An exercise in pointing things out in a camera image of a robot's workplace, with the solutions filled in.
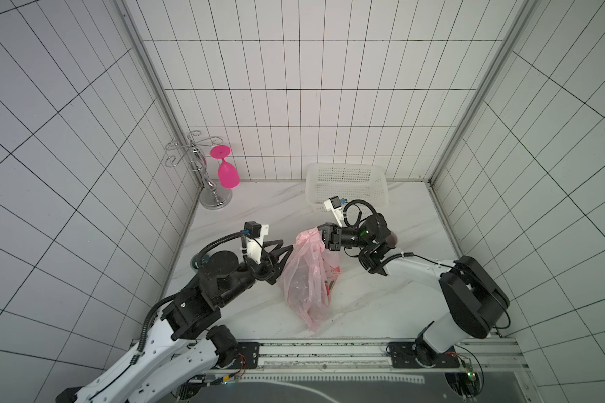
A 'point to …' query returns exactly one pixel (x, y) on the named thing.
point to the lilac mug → (391, 239)
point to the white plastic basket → (348, 181)
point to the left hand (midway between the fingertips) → (284, 251)
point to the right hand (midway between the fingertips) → (306, 231)
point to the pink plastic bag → (310, 274)
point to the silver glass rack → (213, 196)
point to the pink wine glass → (228, 174)
